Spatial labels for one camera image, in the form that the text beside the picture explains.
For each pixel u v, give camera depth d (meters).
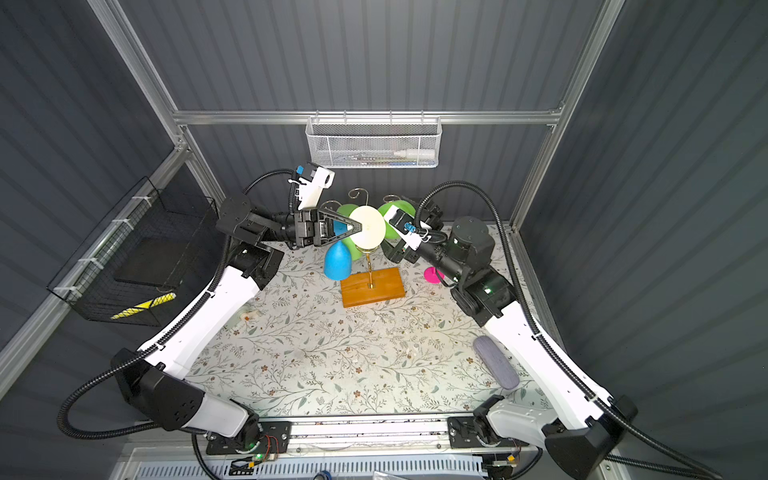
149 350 0.41
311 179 0.50
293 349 0.89
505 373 0.81
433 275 1.05
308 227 0.49
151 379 0.40
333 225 0.53
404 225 0.47
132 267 0.72
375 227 0.50
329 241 0.52
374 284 1.01
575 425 0.39
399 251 0.54
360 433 0.75
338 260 0.81
